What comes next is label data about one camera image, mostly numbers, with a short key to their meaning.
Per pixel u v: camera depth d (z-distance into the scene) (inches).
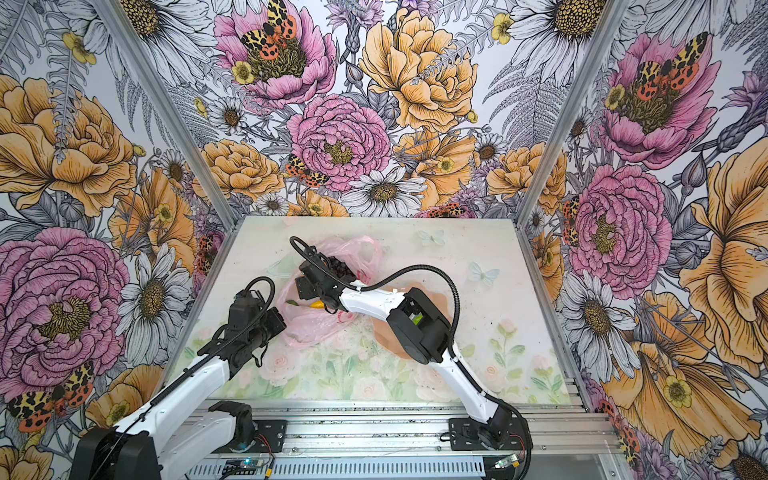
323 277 29.9
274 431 29.2
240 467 28.0
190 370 21.0
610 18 28.3
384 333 34.5
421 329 22.8
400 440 29.3
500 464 28.2
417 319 24.5
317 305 36.8
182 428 19.4
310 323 34.2
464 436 29.0
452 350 23.4
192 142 38.8
